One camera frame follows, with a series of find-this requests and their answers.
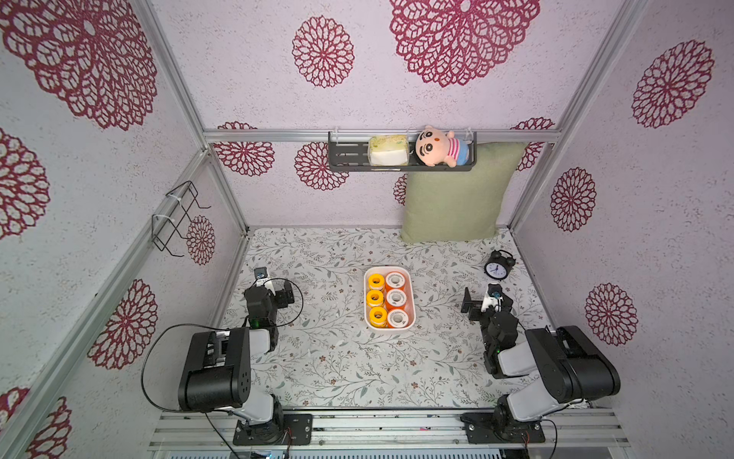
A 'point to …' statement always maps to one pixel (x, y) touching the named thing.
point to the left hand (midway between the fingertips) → (273, 283)
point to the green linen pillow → (461, 205)
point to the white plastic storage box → (409, 306)
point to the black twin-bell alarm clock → (499, 264)
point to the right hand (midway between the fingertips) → (483, 287)
